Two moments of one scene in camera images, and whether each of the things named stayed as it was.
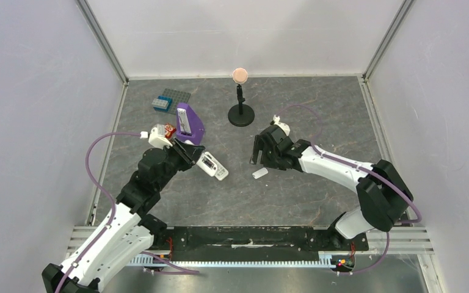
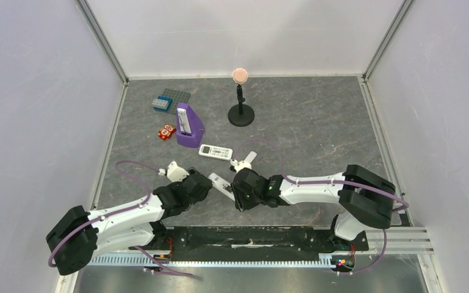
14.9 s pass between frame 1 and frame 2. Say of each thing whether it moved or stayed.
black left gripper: moved
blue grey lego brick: stayed
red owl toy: stayed
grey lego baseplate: stayed
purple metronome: stayed
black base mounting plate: stayed
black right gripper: moved
